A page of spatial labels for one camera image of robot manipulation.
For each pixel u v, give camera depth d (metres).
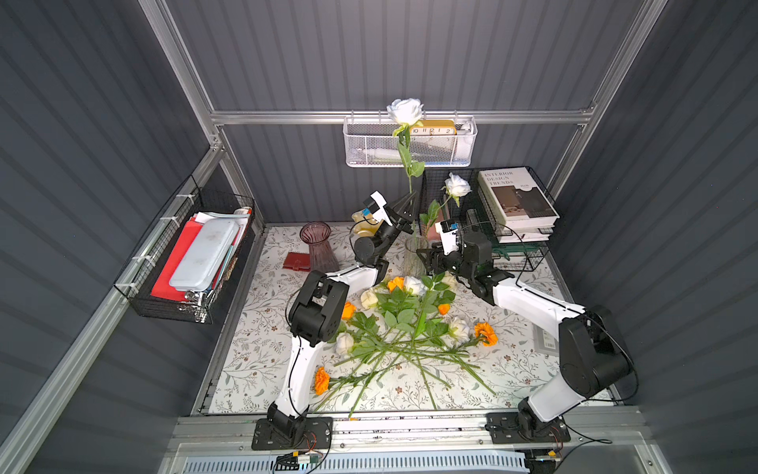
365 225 0.76
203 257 0.69
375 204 0.69
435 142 0.91
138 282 0.61
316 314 0.58
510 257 1.02
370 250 0.71
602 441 0.63
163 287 0.66
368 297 0.94
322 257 0.94
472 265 0.69
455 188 0.80
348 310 0.92
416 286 0.93
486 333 0.87
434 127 0.88
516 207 0.91
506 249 0.98
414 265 0.98
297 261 1.07
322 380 0.77
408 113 0.62
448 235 0.75
